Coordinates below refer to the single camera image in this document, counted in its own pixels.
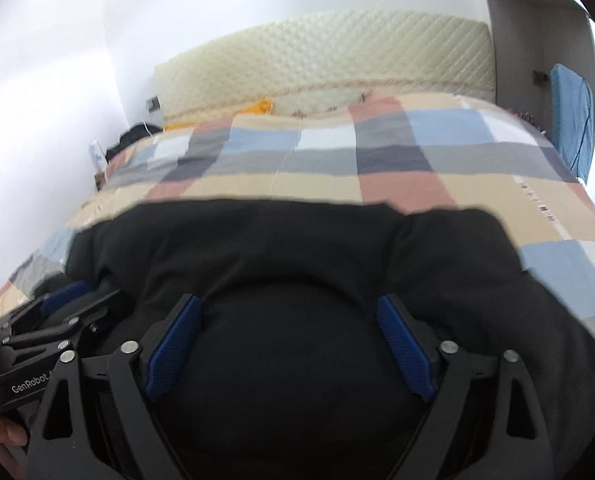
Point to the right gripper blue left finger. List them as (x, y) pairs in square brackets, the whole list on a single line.
[(138, 372)]

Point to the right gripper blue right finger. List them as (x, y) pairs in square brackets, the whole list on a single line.
[(482, 417)]

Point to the black puffer jacket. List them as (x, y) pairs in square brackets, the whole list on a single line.
[(289, 375)]

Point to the black clothes pile on nightstand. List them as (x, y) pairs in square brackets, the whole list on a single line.
[(132, 136)]

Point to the person's left hand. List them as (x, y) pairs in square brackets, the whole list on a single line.
[(12, 436)]

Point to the wooden nightstand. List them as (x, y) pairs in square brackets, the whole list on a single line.
[(99, 180)]

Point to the white spray bottle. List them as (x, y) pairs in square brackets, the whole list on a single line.
[(97, 155)]

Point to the plaid checkered duvet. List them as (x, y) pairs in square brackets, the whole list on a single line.
[(414, 152)]

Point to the yellow pillow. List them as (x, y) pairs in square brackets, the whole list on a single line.
[(262, 107)]

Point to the cream quilted headboard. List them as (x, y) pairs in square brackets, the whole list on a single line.
[(320, 61)]

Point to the blue quilted chair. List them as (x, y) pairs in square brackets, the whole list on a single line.
[(573, 120)]

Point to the grey wardrobe cabinet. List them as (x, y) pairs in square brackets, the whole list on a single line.
[(530, 37)]

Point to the wall power socket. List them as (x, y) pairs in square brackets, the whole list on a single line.
[(153, 104)]

